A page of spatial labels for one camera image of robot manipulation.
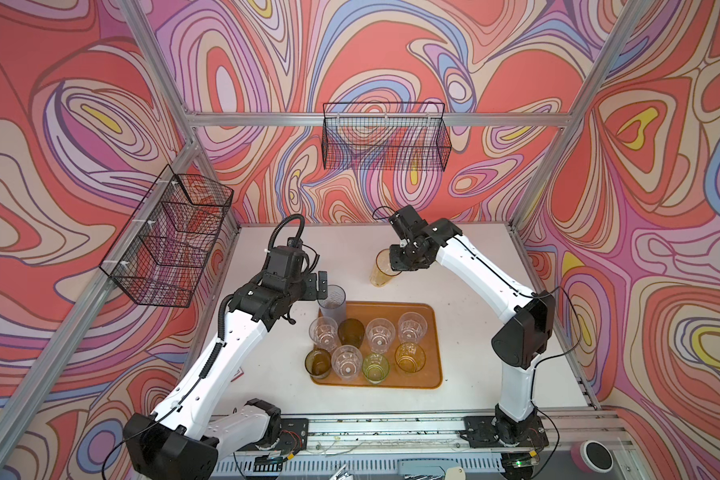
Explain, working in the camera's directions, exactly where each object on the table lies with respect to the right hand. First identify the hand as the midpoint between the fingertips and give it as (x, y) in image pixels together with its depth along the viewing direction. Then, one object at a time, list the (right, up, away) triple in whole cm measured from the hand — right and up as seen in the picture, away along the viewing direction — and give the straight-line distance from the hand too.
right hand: (401, 270), depth 84 cm
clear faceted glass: (-23, -19, +5) cm, 30 cm away
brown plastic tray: (+8, -30, -2) cm, 31 cm away
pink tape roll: (+41, -41, -18) cm, 61 cm away
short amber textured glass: (-24, -27, 0) cm, 36 cm away
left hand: (-24, -1, -7) cm, 25 cm away
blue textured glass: (-20, -11, +5) cm, 23 cm away
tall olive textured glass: (-15, -18, +1) cm, 23 cm away
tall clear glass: (-6, -19, +2) cm, 20 cm away
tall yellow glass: (-6, 0, -5) cm, 8 cm away
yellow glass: (+2, -25, 0) cm, 25 cm away
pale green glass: (-7, -28, -1) cm, 29 cm away
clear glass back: (-16, -26, 0) cm, 31 cm away
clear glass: (+4, -18, +5) cm, 19 cm away
